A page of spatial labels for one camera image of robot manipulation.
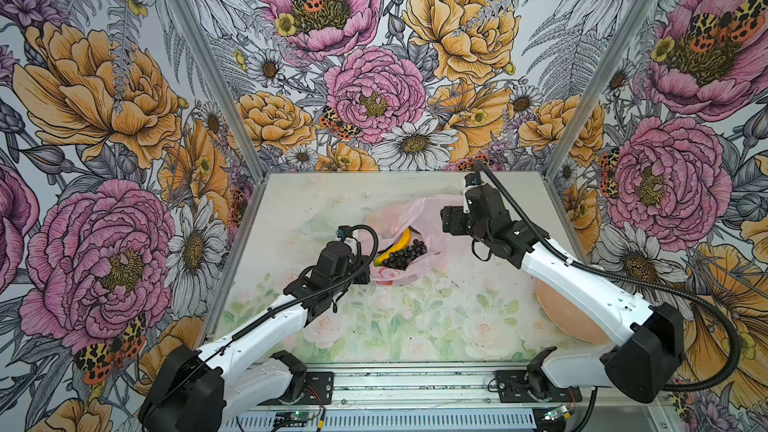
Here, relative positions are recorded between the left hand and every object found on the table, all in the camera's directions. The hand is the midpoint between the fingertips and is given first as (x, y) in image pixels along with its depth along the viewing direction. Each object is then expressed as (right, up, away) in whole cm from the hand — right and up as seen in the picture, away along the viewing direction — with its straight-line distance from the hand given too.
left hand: (368, 267), depth 84 cm
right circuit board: (+45, -32, -12) cm, 57 cm away
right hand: (+24, +13, -3) cm, 27 cm away
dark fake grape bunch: (+9, +1, +8) cm, 12 cm away
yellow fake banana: (+10, +5, +15) cm, 18 cm away
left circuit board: (-17, -32, -13) cm, 38 cm away
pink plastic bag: (+6, +13, +16) cm, 21 cm away
